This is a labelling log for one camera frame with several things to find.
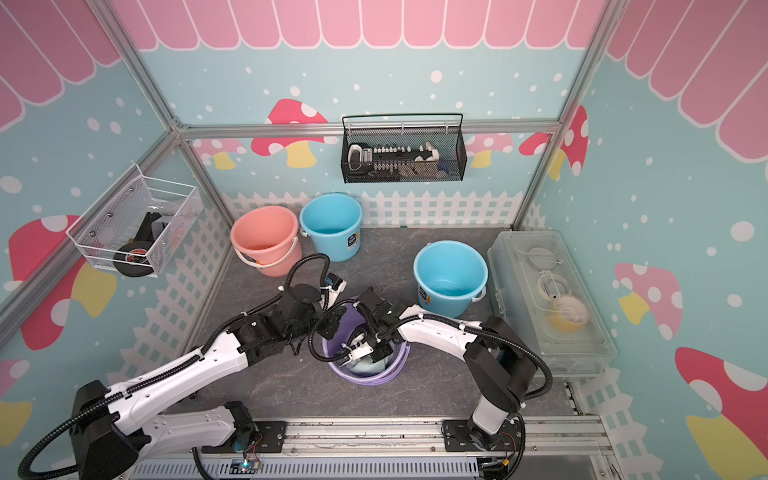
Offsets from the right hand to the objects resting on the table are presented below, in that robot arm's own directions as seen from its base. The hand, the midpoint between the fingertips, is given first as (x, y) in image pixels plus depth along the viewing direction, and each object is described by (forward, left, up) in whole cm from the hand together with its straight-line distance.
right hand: (361, 345), depth 84 cm
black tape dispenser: (+9, +50, +29) cm, 58 cm away
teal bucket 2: (+47, +13, +4) cm, 49 cm away
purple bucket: (+1, +2, +11) cm, 11 cm away
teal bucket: (+24, -28, -1) cm, 37 cm away
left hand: (+4, +4, +12) cm, 13 cm away
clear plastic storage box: (+11, -51, +9) cm, 52 cm away
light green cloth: (-7, -2, +4) cm, 8 cm away
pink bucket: (+41, +37, +2) cm, 55 cm away
